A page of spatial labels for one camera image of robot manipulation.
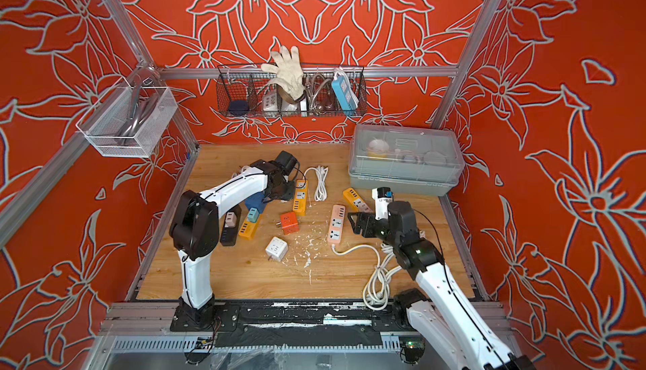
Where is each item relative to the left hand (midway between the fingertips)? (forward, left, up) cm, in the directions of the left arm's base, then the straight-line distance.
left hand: (287, 192), depth 94 cm
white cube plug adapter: (-22, 0, -2) cm, 22 cm away
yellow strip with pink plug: (-1, -27, -4) cm, 27 cm away
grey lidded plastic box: (+13, -45, +8) cm, 48 cm away
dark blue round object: (+28, +22, +18) cm, 40 cm away
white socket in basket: (+25, +8, +23) cm, 35 cm away
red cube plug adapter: (-12, -2, -2) cm, 12 cm away
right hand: (-14, -24, +11) cm, 30 cm away
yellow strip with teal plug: (-13, +13, -5) cm, 19 cm away
